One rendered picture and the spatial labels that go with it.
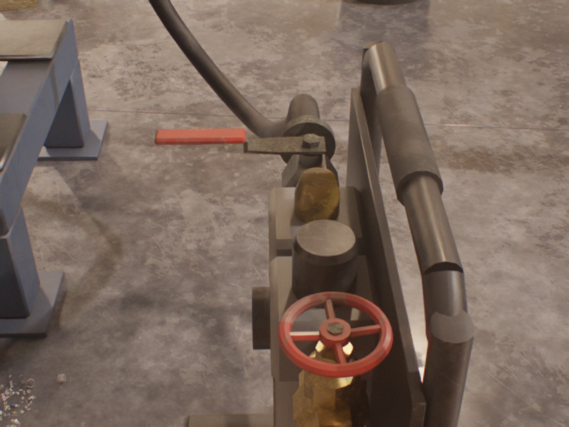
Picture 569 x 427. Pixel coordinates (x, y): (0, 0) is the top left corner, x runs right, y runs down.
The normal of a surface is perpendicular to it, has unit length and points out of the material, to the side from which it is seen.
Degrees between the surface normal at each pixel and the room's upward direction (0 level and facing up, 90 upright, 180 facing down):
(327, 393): 90
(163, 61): 0
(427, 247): 45
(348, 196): 0
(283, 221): 0
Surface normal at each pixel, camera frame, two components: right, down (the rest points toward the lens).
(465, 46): 0.00, -0.80
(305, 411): -0.57, 0.18
